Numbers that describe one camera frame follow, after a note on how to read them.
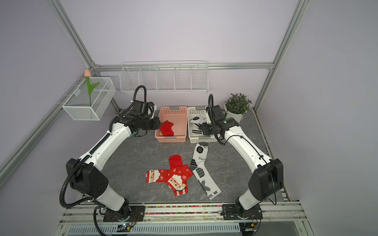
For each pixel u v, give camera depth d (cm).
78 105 81
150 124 71
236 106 99
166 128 108
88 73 85
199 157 93
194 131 106
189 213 75
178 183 82
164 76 99
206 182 83
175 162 92
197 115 113
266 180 42
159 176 85
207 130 74
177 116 114
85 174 44
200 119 106
